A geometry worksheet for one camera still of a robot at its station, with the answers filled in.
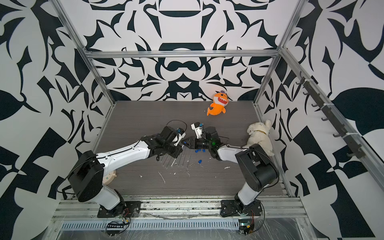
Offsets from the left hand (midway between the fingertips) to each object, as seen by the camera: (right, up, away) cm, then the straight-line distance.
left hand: (180, 147), depth 86 cm
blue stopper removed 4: (+11, -10, +5) cm, 15 cm away
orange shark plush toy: (+27, +29, +26) cm, 47 cm away
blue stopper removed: (+11, -3, +9) cm, 15 cm away
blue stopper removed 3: (+14, -4, +10) cm, 18 cm away
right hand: (+1, +4, 0) cm, 4 cm away
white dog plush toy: (+47, +6, +7) cm, 48 cm away
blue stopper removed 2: (+9, -4, +8) cm, 13 cm away
